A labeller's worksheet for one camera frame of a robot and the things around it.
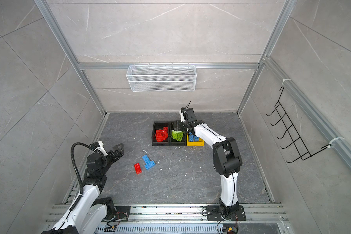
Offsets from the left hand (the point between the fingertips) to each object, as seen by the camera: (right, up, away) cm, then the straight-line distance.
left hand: (117, 144), depth 83 cm
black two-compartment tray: (+29, 0, +13) cm, 32 cm away
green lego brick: (+34, +4, +18) cm, 39 cm away
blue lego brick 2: (+14, -11, +10) cm, 21 cm away
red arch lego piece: (+23, +4, +18) cm, 29 cm away
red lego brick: (+26, +8, +25) cm, 37 cm away
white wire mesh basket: (+23, +44, +18) cm, 53 cm away
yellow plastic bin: (+51, -1, +15) cm, 53 cm away
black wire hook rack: (+91, 0, -19) cm, 93 cm away
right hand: (+35, +12, +14) cm, 40 cm away
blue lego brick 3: (+18, -14, +7) cm, 23 cm away
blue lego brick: (+45, +2, +18) cm, 49 cm away
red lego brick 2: (+10, -16, +5) cm, 20 cm away
